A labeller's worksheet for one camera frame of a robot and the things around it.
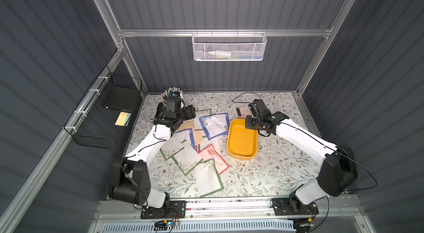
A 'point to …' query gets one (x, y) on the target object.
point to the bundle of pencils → (171, 91)
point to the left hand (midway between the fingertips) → (190, 109)
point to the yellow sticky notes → (122, 118)
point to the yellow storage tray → (242, 142)
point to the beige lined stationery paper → (189, 125)
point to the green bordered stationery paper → (206, 143)
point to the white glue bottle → (220, 53)
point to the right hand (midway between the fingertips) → (248, 122)
